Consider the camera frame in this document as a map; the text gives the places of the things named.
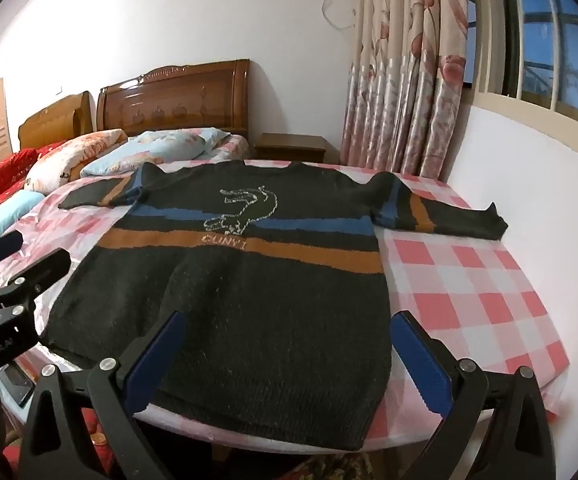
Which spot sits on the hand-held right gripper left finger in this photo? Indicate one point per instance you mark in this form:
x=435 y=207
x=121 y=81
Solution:
x=153 y=362

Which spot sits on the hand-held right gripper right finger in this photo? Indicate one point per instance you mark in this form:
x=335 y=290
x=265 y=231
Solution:
x=419 y=360

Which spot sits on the dark striped knit sweater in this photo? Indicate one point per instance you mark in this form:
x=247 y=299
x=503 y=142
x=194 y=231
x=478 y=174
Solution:
x=269 y=335

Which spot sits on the white-edged dark device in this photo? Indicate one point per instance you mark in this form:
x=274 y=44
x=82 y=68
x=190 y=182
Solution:
x=16 y=385

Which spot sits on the pink checked plastic tablecloth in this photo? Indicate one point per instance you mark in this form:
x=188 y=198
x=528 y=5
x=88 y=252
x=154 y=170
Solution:
x=469 y=300

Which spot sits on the red pillow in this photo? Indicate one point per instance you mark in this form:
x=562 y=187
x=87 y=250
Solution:
x=4 y=170

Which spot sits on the orange floral pillow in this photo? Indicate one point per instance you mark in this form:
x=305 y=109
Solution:
x=69 y=160

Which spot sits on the small wooden headboard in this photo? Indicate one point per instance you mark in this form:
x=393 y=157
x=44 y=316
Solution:
x=54 y=122

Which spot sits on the light blue floral quilt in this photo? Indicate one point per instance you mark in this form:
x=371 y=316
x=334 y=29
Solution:
x=169 y=147

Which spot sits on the large carved wooden headboard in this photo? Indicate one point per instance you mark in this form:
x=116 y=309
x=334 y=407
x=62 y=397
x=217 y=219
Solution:
x=179 y=95

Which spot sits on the brown wooden nightstand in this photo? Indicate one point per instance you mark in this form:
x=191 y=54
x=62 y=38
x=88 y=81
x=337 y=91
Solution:
x=291 y=147

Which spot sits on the pink floral curtain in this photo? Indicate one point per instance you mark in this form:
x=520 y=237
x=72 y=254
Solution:
x=404 y=70

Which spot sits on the window with white grille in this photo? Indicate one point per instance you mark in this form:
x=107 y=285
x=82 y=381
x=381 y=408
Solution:
x=544 y=50

